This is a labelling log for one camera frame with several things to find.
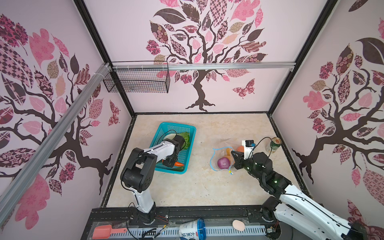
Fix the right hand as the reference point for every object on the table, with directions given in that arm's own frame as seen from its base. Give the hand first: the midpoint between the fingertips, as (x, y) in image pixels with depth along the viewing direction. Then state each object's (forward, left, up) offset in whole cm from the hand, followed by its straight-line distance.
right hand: (232, 150), depth 76 cm
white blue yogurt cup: (-33, +21, -11) cm, 41 cm away
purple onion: (-2, +3, -11) cm, 12 cm away
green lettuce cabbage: (+17, +25, -10) cm, 32 cm away
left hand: (+4, +35, -19) cm, 40 cm away
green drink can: (+10, -30, -10) cm, 33 cm away
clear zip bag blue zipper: (+7, +4, -15) cm, 17 cm away
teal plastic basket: (+25, +40, -11) cm, 48 cm away
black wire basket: (+47, +56, +15) cm, 75 cm away
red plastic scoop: (-33, +62, -16) cm, 72 cm away
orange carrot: (0, +30, -17) cm, 35 cm away
